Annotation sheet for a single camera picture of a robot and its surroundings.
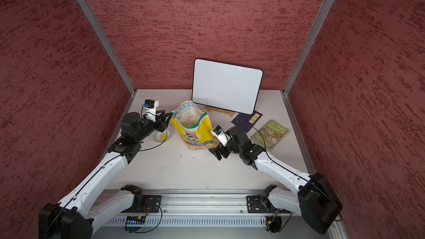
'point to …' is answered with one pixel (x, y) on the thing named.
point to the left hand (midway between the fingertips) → (167, 115)
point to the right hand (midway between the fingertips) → (216, 145)
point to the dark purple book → (247, 120)
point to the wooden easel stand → (221, 110)
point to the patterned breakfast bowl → (162, 136)
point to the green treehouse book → (270, 135)
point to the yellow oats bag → (194, 126)
